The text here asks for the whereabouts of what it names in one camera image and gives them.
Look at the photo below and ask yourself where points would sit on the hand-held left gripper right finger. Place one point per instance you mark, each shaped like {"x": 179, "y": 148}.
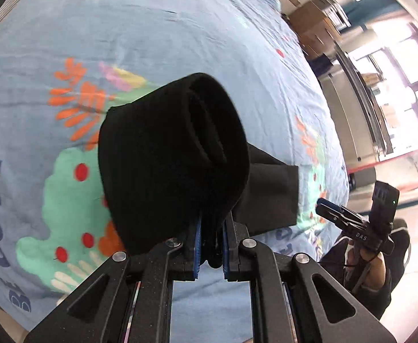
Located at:
{"x": 226, "y": 250}

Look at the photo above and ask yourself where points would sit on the wooden dresser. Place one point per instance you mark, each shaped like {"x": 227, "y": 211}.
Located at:
{"x": 312, "y": 25}

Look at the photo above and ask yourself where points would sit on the person's dark shoe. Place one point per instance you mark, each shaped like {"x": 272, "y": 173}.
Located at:
{"x": 403, "y": 243}

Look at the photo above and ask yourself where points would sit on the black pants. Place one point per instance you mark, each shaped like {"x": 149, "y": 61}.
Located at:
{"x": 166, "y": 164}

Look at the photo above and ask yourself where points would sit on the beige wall socket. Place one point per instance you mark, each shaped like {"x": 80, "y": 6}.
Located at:
{"x": 294, "y": 1}

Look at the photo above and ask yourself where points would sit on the teal curtain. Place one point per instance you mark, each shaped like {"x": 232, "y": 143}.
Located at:
{"x": 369, "y": 1}

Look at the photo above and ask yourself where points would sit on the person's right hand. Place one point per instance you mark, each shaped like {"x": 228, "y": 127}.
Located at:
{"x": 375, "y": 271}

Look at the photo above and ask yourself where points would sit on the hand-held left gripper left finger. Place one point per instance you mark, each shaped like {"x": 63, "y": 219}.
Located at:
{"x": 196, "y": 253}

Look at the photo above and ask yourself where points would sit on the blue printed bedsheet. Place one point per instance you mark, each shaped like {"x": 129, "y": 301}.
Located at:
{"x": 159, "y": 35}

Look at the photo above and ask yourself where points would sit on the window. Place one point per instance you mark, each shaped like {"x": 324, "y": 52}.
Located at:
{"x": 409, "y": 60}

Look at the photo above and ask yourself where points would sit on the white printer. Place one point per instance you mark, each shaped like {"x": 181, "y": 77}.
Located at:
{"x": 334, "y": 10}

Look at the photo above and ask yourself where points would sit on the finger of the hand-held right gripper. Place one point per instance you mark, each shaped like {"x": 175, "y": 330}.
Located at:
{"x": 332, "y": 217}
{"x": 332, "y": 205}

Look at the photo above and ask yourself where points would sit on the grey metal frame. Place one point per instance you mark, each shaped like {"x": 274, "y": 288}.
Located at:
{"x": 364, "y": 100}

